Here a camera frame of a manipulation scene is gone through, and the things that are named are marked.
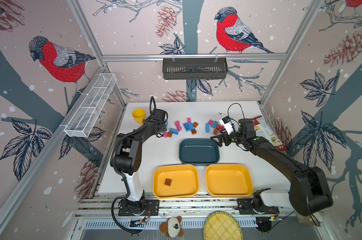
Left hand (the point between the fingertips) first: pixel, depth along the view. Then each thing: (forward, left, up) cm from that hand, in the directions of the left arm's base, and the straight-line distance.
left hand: (158, 127), depth 98 cm
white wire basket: (-15, +33, +23) cm, 43 cm away
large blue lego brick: (+5, -20, -6) cm, 22 cm away
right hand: (-12, -35, +8) cm, 38 cm away
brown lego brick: (-34, -8, -5) cm, 35 cm away
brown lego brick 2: (+6, -25, -6) cm, 27 cm away
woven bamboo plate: (-53, -34, -6) cm, 64 cm away
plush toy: (-54, -12, -3) cm, 55 cm away
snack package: (-2, -71, -1) cm, 71 cm away
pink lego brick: (+3, -14, -5) cm, 15 cm away
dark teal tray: (-15, -27, -5) cm, 31 cm away
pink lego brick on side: (+7, -12, -5) cm, 15 cm away
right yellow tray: (-33, -41, -6) cm, 53 cm away
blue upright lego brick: (+3, -34, -6) cm, 35 cm away
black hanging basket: (+35, -25, +23) cm, 48 cm away
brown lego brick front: (-3, -7, -5) cm, 9 cm away
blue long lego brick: (0, -10, -4) cm, 11 cm away
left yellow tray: (-34, -17, -5) cm, 38 cm away
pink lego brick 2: (+9, -21, -4) cm, 23 cm away
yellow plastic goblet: (+6, +13, +6) cm, 16 cm away
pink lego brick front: (-3, -4, -5) cm, 7 cm away
